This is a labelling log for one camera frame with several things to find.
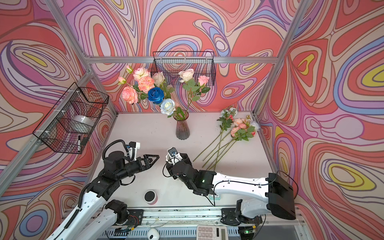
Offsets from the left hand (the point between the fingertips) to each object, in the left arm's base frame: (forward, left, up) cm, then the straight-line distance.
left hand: (157, 158), depth 72 cm
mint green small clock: (-13, -30, -19) cm, 38 cm away
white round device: (-29, +1, -17) cm, 34 cm away
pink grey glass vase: (+31, -10, -17) cm, 36 cm away
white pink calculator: (-28, -26, -19) cm, 43 cm away
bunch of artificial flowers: (+31, -46, -16) cm, 58 cm away
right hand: (0, -8, -2) cm, 9 cm away
